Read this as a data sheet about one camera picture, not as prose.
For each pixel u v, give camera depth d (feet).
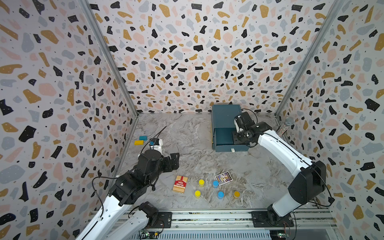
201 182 2.75
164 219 2.41
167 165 1.93
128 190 1.42
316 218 2.51
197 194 2.63
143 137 3.56
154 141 1.89
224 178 2.86
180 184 2.75
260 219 2.40
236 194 2.63
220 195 2.63
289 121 2.67
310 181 1.42
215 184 2.74
